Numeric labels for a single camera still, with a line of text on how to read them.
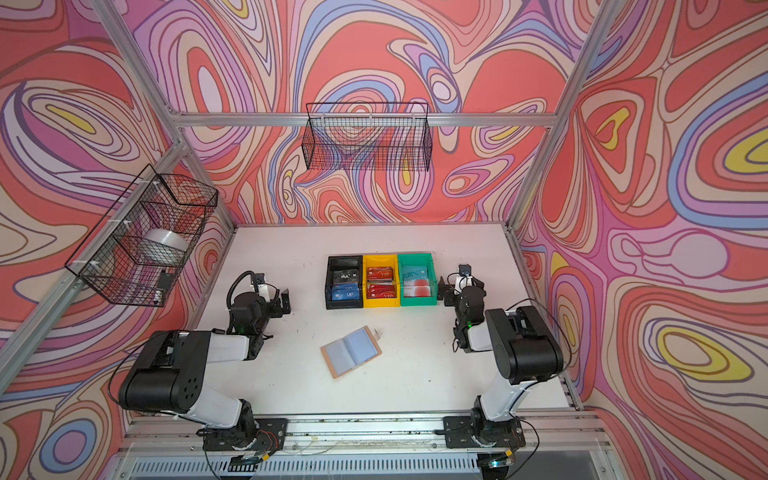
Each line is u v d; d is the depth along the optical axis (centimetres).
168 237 74
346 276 102
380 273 102
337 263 105
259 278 83
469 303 72
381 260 105
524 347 48
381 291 99
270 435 73
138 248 69
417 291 99
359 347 89
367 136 98
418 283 101
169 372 46
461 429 72
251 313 72
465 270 81
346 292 98
